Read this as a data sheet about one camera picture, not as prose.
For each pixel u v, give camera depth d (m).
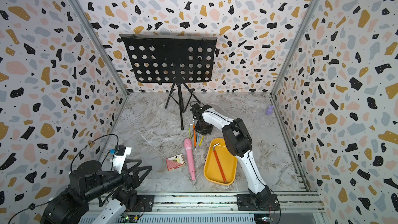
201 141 0.95
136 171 0.52
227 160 0.88
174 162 0.86
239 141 0.59
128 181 0.52
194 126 1.03
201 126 0.86
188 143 0.91
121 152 0.53
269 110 1.08
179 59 0.73
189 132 1.00
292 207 0.74
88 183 0.44
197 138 0.97
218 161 0.88
